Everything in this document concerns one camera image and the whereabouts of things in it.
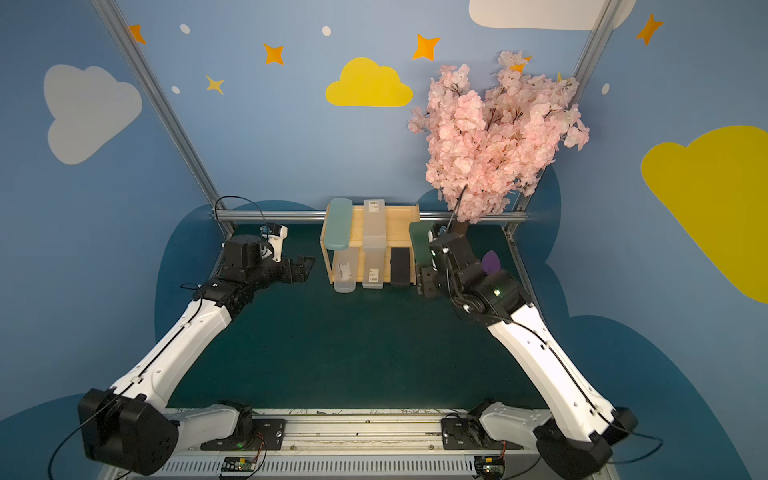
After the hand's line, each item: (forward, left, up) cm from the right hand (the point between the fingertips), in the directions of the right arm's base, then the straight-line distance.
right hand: (438, 267), depth 69 cm
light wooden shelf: (+28, +10, -11) cm, 32 cm away
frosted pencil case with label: (+18, +18, -27) cm, 37 cm away
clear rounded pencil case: (+18, +28, -28) cm, 44 cm away
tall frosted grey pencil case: (+22, +18, -11) cm, 30 cm away
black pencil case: (+22, +9, -30) cm, 38 cm away
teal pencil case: (+22, +29, -9) cm, 38 cm away
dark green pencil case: (+11, +4, -1) cm, 12 cm away
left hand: (+7, +37, -6) cm, 38 cm away
